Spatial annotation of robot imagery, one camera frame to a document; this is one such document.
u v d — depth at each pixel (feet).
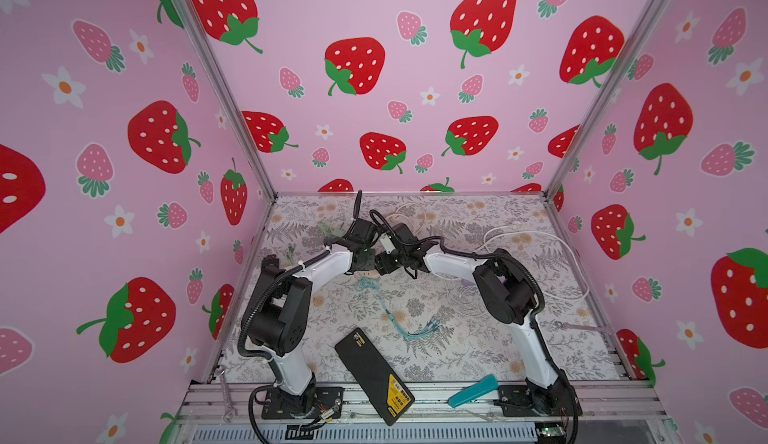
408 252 2.56
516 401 2.41
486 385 2.51
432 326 2.88
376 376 2.53
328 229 3.62
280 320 1.56
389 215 3.66
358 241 2.44
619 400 2.52
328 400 2.43
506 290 1.85
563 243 3.52
